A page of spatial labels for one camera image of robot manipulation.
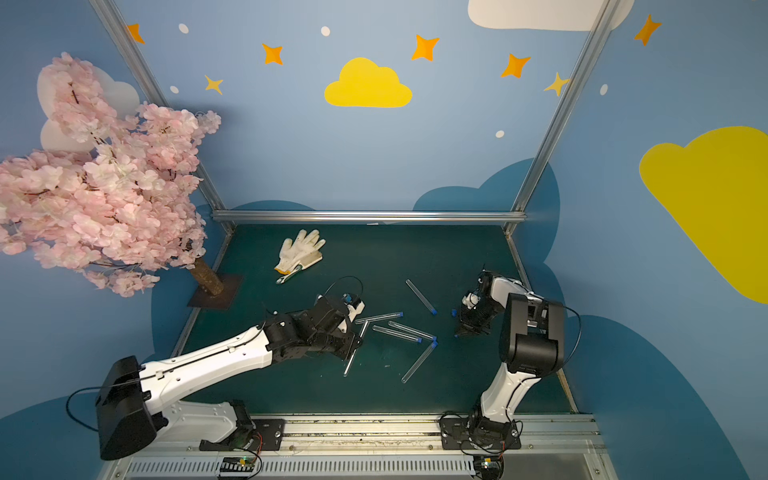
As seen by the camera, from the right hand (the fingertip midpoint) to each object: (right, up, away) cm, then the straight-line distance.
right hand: (464, 330), depth 93 cm
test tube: (-13, +9, +8) cm, 18 cm away
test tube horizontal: (-27, +4, +2) cm, 27 cm away
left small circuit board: (-61, -28, -21) cm, 71 cm away
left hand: (-31, +2, -16) cm, 35 cm away
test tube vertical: (-32, +2, -27) cm, 42 cm away
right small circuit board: (+1, -29, -20) cm, 35 cm away
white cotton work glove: (-57, +25, +20) cm, 65 cm away
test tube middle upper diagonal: (-18, 0, 0) cm, 18 cm away
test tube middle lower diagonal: (-22, -1, -2) cm, 22 cm away
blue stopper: (-3, +5, +4) cm, 7 cm away
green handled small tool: (-61, +15, +11) cm, 64 cm away
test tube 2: (-15, -7, -6) cm, 17 cm away
